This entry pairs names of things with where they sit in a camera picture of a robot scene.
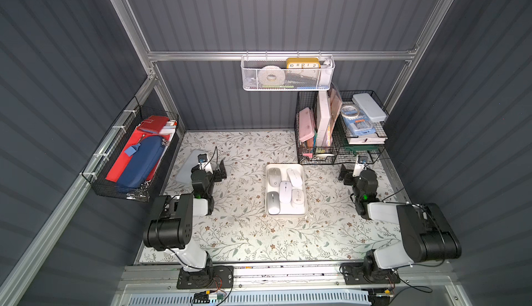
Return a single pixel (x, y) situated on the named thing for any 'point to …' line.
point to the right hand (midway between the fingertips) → (357, 169)
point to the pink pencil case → (306, 124)
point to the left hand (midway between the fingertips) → (213, 161)
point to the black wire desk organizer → (340, 127)
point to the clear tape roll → (350, 111)
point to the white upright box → (323, 120)
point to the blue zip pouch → (145, 155)
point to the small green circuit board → (220, 296)
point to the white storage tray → (287, 210)
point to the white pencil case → (369, 106)
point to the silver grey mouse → (273, 203)
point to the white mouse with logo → (297, 197)
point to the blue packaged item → (361, 125)
